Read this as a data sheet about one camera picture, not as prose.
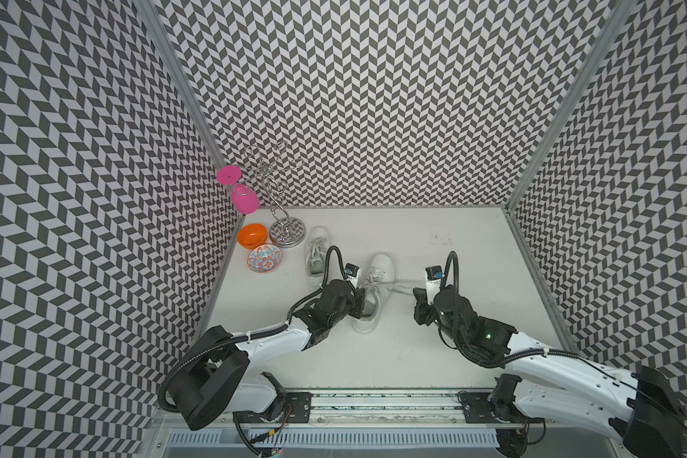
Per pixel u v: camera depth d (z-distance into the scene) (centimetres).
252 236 104
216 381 41
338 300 64
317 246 93
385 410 74
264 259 102
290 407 71
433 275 65
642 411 40
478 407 74
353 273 74
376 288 84
